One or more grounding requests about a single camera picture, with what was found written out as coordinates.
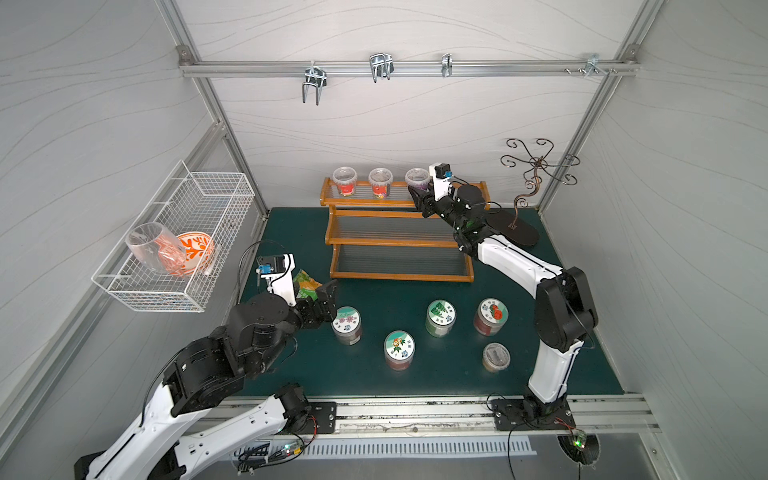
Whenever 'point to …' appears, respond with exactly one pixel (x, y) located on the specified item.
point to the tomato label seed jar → (491, 315)
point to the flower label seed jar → (347, 325)
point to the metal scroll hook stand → (507, 228)
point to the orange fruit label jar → (399, 349)
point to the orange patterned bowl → (199, 251)
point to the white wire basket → (206, 202)
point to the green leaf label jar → (440, 317)
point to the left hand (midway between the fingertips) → (321, 286)
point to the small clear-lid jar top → (345, 178)
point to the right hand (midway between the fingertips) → (419, 179)
